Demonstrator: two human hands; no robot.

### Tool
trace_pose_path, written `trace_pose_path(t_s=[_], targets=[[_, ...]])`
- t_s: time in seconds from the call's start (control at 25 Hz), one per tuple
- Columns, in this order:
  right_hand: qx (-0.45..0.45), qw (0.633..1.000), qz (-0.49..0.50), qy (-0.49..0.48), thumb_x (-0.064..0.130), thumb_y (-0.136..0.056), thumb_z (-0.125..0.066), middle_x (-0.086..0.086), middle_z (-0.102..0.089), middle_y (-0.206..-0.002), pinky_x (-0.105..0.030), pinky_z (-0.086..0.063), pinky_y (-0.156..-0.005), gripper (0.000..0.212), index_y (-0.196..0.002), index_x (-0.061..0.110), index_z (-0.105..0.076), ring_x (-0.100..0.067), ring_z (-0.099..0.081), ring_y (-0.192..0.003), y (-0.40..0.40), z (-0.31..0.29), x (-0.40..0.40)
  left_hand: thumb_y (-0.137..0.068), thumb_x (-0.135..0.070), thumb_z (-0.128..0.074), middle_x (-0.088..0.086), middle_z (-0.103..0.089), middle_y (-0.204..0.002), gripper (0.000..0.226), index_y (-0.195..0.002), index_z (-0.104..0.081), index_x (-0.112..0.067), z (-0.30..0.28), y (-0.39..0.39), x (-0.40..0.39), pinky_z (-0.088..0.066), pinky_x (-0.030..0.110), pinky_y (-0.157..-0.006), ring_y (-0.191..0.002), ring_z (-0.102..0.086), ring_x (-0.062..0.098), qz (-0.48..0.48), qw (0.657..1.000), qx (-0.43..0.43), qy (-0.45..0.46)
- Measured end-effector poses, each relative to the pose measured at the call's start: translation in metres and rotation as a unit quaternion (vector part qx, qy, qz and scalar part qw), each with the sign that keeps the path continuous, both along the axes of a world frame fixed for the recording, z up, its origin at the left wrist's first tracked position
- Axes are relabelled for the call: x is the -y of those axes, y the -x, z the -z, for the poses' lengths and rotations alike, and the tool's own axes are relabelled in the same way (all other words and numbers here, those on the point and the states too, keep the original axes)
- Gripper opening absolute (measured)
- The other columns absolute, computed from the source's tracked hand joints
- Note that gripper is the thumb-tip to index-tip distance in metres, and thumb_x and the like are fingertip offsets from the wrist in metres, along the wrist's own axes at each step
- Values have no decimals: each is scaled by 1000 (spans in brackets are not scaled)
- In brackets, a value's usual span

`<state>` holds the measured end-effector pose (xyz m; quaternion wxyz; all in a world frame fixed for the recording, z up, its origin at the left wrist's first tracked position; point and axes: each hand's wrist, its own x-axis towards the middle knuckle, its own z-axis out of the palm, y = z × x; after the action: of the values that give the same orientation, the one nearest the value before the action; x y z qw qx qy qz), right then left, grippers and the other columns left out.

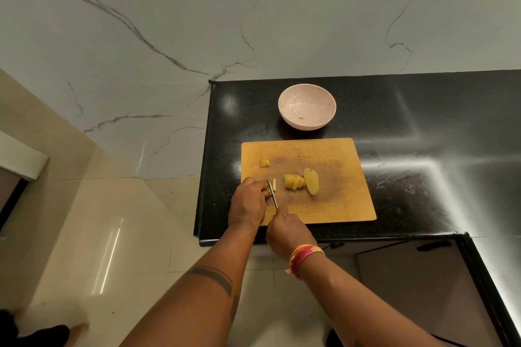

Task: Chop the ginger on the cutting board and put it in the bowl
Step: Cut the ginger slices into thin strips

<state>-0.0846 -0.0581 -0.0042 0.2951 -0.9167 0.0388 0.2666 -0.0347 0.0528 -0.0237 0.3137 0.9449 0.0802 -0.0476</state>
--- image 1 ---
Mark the person's left hand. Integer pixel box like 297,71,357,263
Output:
227,176,271,232

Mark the person's right hand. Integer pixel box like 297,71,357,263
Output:
265,205,318,261

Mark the yellow handled kitchen knife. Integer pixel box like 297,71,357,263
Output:
266,179,279,210

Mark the yellow potato half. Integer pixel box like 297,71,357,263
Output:
303,167,320,196

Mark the pink speckled bowl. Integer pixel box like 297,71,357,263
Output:
278,83,338,132

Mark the person's left forearm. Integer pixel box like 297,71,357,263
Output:
120,224,261,347

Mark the person's right forearm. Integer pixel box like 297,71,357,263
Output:
299,253,448,347

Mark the person's foot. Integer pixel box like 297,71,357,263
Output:
325,328,345,347

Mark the wooden cutting board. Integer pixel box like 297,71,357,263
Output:
240,137,378,226

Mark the red orange thread bracelet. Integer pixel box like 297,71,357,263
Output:
284,244,326,281

